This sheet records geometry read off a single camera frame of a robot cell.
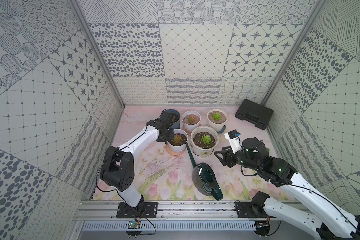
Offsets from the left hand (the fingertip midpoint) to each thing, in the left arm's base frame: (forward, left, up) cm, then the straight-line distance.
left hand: (169, 134), depth 90 cm
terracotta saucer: (-7, -4, -11) cm, 14 cm away
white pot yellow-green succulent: (-6, -6, -2) cm, 9 cm away
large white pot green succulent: (-3, -21, -1) cm, 21 cm away
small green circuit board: (-44, +14, -12) cm, 48 cm away
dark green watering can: (-26, -20, +1) cm, 33 cm away
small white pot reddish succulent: (+13, -13, -1) cm, 18 cm away
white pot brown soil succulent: (+13, -31, 0) cm, 33 cm away
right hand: (-18, -27, +11) cm, 34 cm away
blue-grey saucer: (+10, -35, -9) cm, 38 cm away
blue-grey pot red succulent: (+8, -4, 0) cm, 9 cm away
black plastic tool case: (+26, -62, -7) cm, 67 cm away
